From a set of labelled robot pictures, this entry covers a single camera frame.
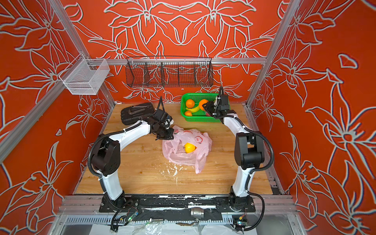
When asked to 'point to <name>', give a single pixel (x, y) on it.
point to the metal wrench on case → (132, 112)
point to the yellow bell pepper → (189, 148)
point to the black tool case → (139, 112)
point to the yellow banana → (194, 109)
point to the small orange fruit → (188, 113)
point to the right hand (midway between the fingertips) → (202, 104)
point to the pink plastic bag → (174, 151)
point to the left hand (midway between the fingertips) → (174, 136)
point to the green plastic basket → (200, 116)
